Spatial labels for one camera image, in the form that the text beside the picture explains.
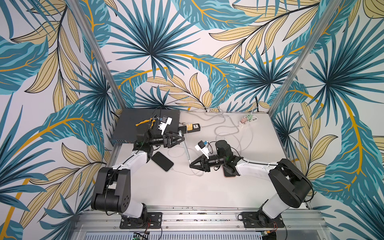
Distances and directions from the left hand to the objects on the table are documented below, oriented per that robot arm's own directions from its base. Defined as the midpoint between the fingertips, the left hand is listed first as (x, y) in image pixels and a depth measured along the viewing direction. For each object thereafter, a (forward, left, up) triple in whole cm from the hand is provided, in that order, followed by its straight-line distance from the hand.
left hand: (182, 139), depth 74 cm
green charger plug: (+33, -47, -18) cm, 60 cm away
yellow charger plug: (+23, -3, -19) cm, 30 cm away
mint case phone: (0, +13, -25) cm, 28 cm away
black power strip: (+25, -7, -22) cm, 34 cm away
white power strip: (+35, -52, -22) cm, 66 cm away
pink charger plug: (+30, -42, -19) cm, 55 cm away
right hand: (-15, -1, -11) cm, 19 cm away
